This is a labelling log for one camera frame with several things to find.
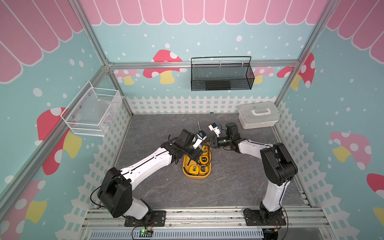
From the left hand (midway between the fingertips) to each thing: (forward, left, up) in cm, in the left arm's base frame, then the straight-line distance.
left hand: (196, 149), depth 83 cm
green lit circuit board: (-38, +25, -17) cm, 49 cm away
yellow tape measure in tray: (-7, +1, -13) cm, 14 cm away
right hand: (+4, -4, -1) cm, 6 cm away
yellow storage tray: (-6, -2, -13) cm, 15 cm away
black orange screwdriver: (+23, -3, -13) cm, 26 cm away
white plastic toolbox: (+32, -44, -3) cm, 54 cm away
